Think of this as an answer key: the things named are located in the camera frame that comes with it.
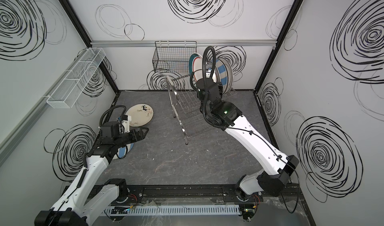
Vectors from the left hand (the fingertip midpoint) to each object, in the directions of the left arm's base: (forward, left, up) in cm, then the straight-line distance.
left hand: (143, 130), depth 80 cm
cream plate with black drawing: (+21, +12, -17) cm, 29 cm away
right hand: (+11, -34, +28) cm, 45 cm away
